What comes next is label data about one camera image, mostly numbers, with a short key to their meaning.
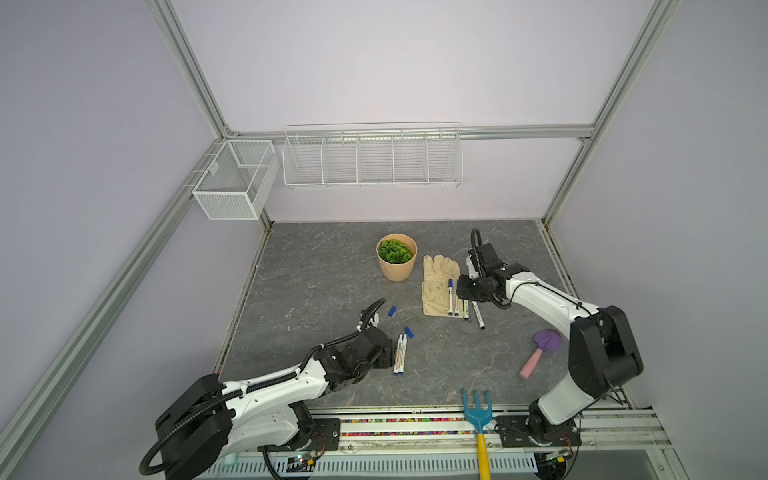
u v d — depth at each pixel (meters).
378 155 0.99
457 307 0.94
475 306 0.96
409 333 0.91
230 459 0.69
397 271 0.96
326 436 0.74
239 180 1.04
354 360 0.62
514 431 0.73
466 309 0.96
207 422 0.41
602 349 0.46
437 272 1.05
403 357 0.86
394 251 0.96
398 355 0.86
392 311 0.97
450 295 0.98
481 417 0.75
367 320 0.72
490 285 0.66
